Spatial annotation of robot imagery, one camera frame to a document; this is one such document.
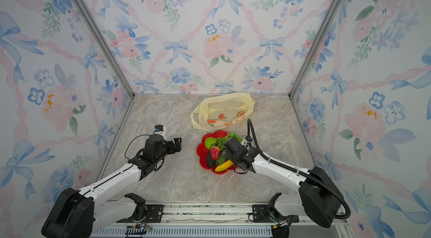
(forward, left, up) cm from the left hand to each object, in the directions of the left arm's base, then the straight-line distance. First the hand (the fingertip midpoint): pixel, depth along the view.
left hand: (175, 138), depth 87 cm
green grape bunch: (+2, -25, -6) cm, 25 cm away
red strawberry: (-7, -21, -2) cm, 22 cm away
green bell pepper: (0, -18, -3) cm, 18 cm away
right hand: (-7, -29, -4) cm, 30 cm away
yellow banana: (-13, -26, -4) cm, 29 cm away
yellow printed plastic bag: (+26, -20, -9) cm, 34 cm away
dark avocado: (-10, -19, -6) cm, 22 cm away
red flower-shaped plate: (-4, -14, -7) cm, 16 cm away
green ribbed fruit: (-9, -24, -6) cm, 26 cm away
